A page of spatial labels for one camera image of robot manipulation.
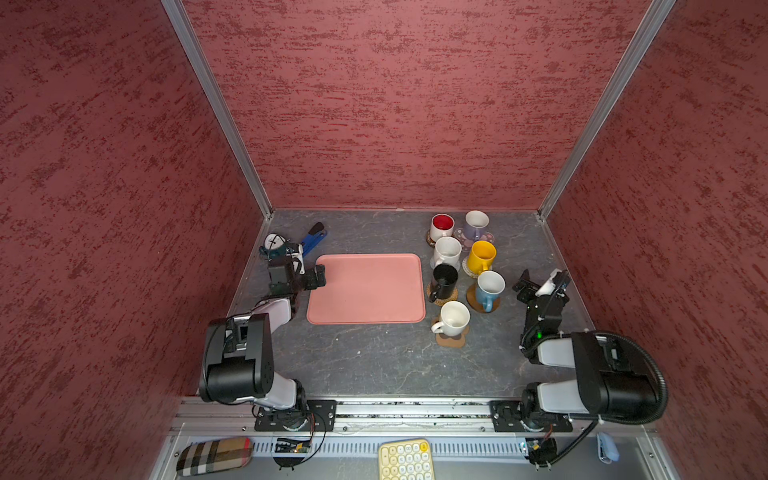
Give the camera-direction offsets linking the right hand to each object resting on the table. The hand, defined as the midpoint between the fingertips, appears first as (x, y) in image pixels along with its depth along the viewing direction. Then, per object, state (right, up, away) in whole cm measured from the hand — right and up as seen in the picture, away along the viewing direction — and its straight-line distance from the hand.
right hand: (535, 279), depth 88 cm
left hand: (-70, +1, +6) cm, 71 cm away
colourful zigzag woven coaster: (-17, +2, +15) cm, 23 cm away
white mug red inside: (-25, +17, +20) cm, 37 cm away
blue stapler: (-73, +14, +22) cm, 78 cm away
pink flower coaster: (-15, +11, +21) cm, 28 cm away
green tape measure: (-85, +10, +14) cm, 87 cm away
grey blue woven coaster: (-29, +4, +14) cm, 33 cm away
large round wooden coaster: (-18, -7, +5) cm, 20 cm away
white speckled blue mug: (-13, -2, +4) cm, 13 cm away
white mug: (-25, -12, 0) cm, 27 cm away
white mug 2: (-24, +8, +14) cm, 29 cm away
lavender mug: (-12, +18, +21) cm, 30 cm away
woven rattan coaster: (-28, -8, +6) cm, 29 cm away
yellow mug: (-13, +6, +12) cm, 19 cm away
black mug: (-26, -2, +8) cm, 28 cm away
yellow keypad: (-40, -38, -22) cm, 60 cm away
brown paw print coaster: (-26, -19, -1) cm, 32 cm away
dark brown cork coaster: (-30, +12, +22) cm, 39 cm away
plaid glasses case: (-84, -37, -22) cm, 95 cm away
